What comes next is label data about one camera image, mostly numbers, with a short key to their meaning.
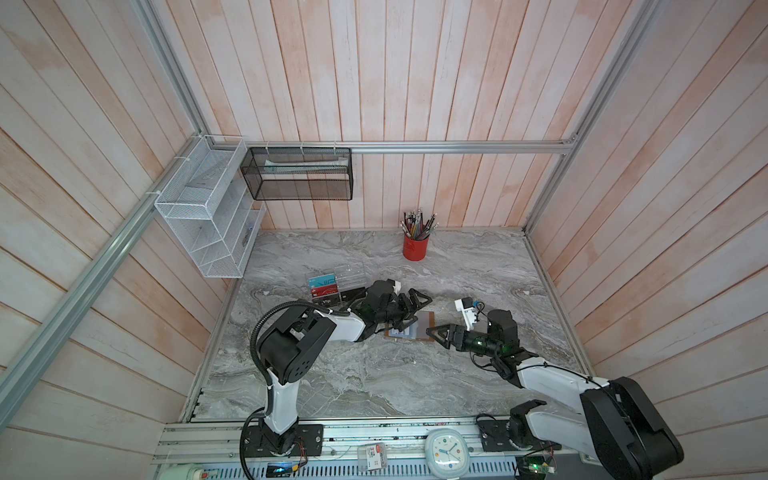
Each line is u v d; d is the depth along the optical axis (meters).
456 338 0.75
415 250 1.08
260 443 0.72
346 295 0.98
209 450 0.73
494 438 0.73
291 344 0.51
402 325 0.87
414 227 1.01
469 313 0.78
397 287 0.90
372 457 0.70
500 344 0.68
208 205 0.69
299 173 1.04
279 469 0.70
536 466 0.71
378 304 0.74
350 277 1.02
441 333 0.74
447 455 0.70
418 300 0.82
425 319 0.93
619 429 0.42
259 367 0.50
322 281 0.96
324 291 0.95
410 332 0.91
